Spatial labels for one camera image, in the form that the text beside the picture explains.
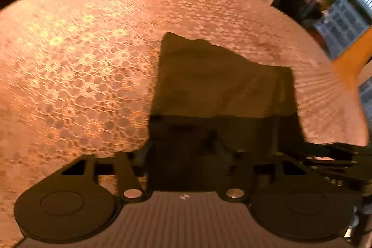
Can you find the brown two-tone long-sleeve shirt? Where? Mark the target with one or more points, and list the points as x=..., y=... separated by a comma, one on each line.
x=208, y=103

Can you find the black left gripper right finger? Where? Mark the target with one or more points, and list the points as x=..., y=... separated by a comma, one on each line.
x=239, y=184

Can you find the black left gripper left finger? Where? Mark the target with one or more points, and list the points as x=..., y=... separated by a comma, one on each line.
x=128, y=186

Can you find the lace crochet tablecloth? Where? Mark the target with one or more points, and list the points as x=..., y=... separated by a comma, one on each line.
x=77, y=77

